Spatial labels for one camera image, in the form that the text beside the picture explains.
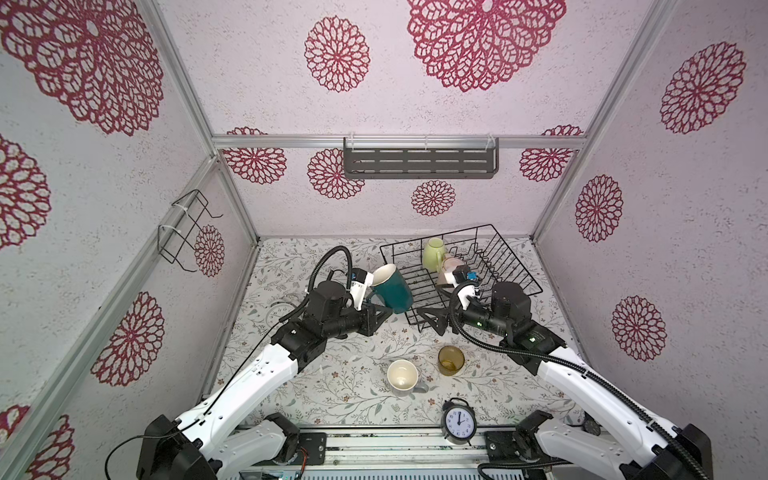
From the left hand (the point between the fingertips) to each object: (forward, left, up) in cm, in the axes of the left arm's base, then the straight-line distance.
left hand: (388, 315), depth 73 cm
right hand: (+3, -10, +5) cm, 12 cm away
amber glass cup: (-3, -18, -21) cm, 28 cm away
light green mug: (+31, -16, -12) cm, 37 cm away
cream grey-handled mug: (-8, -4, -20) cm, 22 cm away
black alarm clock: (-20, -18, -20) cm, 33 cm away
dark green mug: (+4, -1, +5) cm, 6 cm away
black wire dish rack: (+36, -35, -16) cm, 53 cm away
